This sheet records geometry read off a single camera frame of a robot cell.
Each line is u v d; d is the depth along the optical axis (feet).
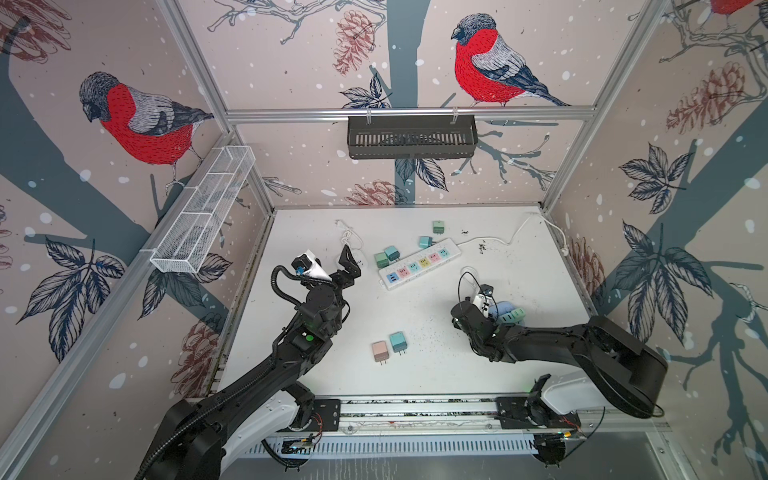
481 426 2.39
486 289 2.61
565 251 3.62
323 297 1.87
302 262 2.04
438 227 3.74
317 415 2.39
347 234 3.62
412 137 3.40
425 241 3.51
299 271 2.04
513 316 2.73
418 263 3.30
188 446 1.29
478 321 2.28
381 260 3.40
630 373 1.42
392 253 3.40
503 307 3.00
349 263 2.27
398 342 2.77
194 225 2.47
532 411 2.16
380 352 2.73
